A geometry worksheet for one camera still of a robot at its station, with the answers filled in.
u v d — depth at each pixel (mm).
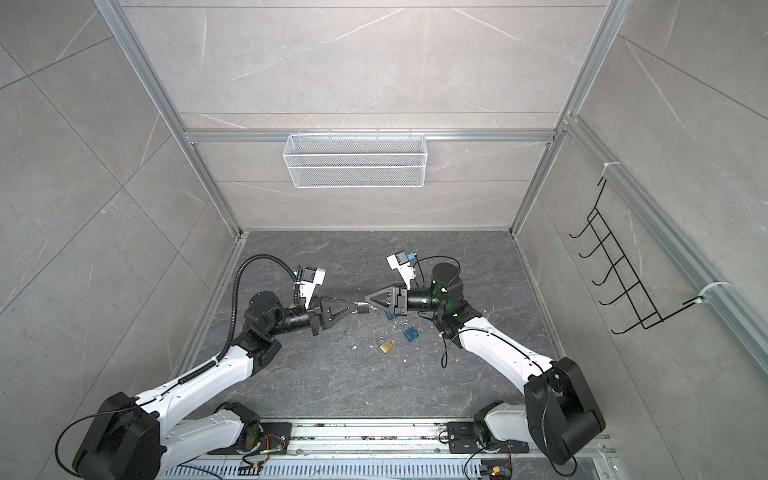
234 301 581
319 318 626
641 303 646
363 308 684
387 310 648
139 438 393
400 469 699
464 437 726
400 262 662
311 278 637
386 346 892
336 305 660
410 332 919
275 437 730
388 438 747
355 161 1003
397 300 643
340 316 673
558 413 408
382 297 671
